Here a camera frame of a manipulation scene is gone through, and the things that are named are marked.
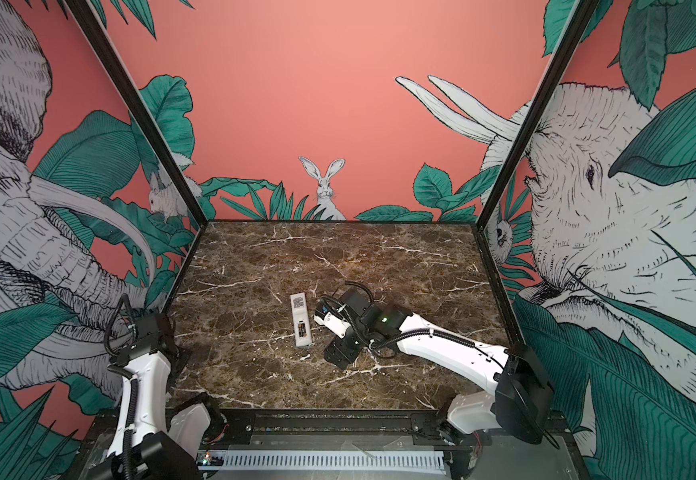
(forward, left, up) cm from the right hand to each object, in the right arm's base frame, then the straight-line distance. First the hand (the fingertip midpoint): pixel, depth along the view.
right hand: (331, 344), depth 75 cm
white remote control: (+13, +11, -12) cm, 21 cm away
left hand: (-5, +43, -6) cm, 44 cm away
